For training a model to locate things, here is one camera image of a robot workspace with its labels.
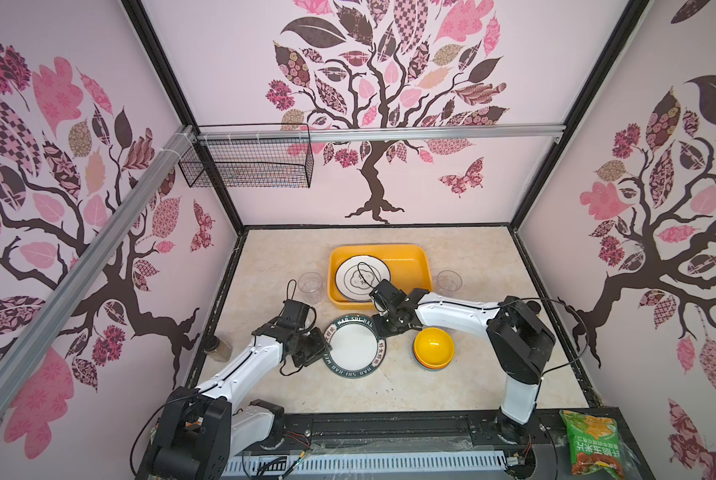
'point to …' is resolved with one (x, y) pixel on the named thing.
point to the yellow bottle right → (534, 306)
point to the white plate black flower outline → (358, 276)
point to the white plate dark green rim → (357, 350)
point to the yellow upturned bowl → (433, 348)
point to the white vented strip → (367, 464)
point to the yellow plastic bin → (409, 267)
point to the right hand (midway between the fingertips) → (375, 327)
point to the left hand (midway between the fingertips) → (328, 354)
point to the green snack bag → (594, 444)
